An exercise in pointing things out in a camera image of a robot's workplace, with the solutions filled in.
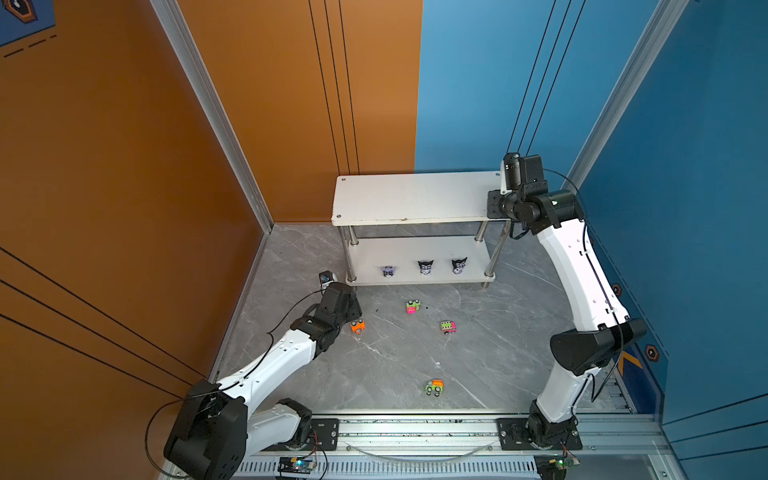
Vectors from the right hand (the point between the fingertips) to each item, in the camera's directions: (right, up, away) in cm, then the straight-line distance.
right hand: (495, 200), depth 77 cm
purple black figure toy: (-16, -18, +17) cm, 30 cm away
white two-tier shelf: (-16, -4, +43) cm, 46 cm away
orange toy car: (-37, -36, +13) cm, 53 cm away
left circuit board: (-50, -64, -6) cm, 81 cm away
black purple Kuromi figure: (-6, -18, +17) cm, 25 cm away
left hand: (-39, -27, +10) cm, 49 cm away
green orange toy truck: (-15, -49, +2) cm, 52 cm away
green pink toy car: (-20, -31, +17) cm, 41 cm away
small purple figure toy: (-28, -20, +17) cm, 38 cm away
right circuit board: (+12, -64, -7) cm, 65 cm away
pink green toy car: (-10, -36, +12) cm, 39 cm away
